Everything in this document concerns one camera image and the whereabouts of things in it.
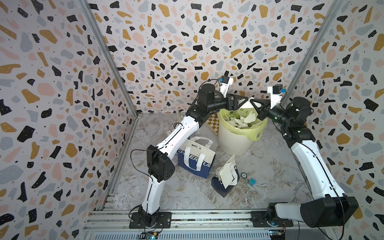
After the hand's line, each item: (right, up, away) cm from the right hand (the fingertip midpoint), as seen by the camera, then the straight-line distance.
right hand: (252, 101), depth 66 cm
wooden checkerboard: (-14, -8, +47) cm, 50 cm away
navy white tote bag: (-26, -27, +10) cm, 39 cm away
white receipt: (-9, -36, +7) cm, 37 cm away
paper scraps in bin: (+2, -9, +23) cm, 25 cm away
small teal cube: (+6, -43, +19) cm, 47 cm away
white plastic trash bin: (-3, -21, +21) cm, 30 cm away
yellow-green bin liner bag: (+4, -14, +8) cm, 17 cm away
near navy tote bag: (-15, -38, +5) cm, 41 cm away
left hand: (-2, +1, 0) cm, 2 cm away
